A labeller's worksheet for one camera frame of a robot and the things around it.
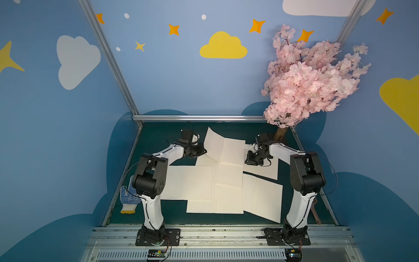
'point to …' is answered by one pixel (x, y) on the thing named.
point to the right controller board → (293, 255)
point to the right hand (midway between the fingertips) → (248, 160)
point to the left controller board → (156, 253)
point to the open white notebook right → (262, 197)
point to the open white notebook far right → (270, 171)
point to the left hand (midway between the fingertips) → (207, 148)
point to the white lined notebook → (224, 176)
